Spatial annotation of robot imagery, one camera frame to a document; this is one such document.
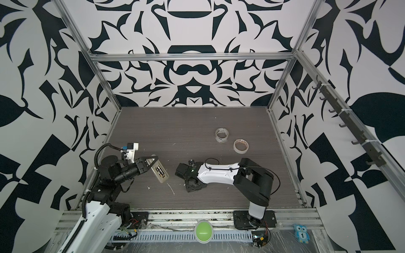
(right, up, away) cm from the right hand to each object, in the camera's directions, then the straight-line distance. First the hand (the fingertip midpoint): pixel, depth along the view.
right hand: (192, 187), depth 84 cm
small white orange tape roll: (+29, +19, +16) cm, 38 cm away
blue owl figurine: (+49, -14, -14) cm, 53 cm away
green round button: (+6, -14, -14) cm, 21 cm away
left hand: (-15, +19, -12) cm, 27 cm away
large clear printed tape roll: (+18, +26, +20) cm, 37 cm away
